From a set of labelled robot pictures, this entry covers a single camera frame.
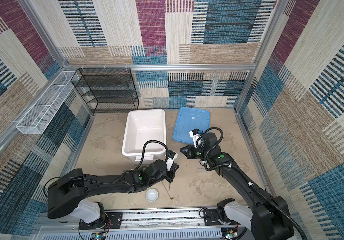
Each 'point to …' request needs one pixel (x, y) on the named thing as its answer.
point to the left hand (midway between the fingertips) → (179, 165)
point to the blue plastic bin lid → (188, 119)
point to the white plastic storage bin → (141, 126)
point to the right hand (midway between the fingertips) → (181, 152)
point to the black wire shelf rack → (107, 89)
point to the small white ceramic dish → (151, 195)
